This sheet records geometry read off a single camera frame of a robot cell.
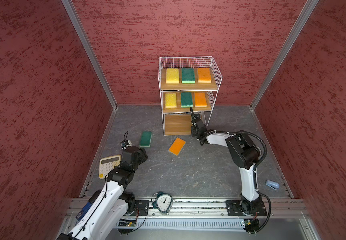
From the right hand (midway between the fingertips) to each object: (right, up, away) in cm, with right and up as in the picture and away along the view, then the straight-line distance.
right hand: (196, 129), depth 104 cm
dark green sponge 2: (-8, +19, -17) cm, 27 cm away
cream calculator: (-56, -20, -17) cm, 62 cm away
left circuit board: (-39, -45, -32) cm, 68 cm away
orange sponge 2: (0, +19, -17) cm, 26 cm away
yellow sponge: (-18, +19, -17) cm, 31 cm away
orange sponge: (-14, -11, -9) cm, 20 cm away
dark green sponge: (-35, -6, -5) cm, 36 cm away
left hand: (-34, -13, -22) cm, 43 cm away
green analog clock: (-21, -34, -32) cm, 51 cm away
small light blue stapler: (+39, -29, -24) cm, 54 cm away
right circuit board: (+23, -45, -34) cm, 60 cm away
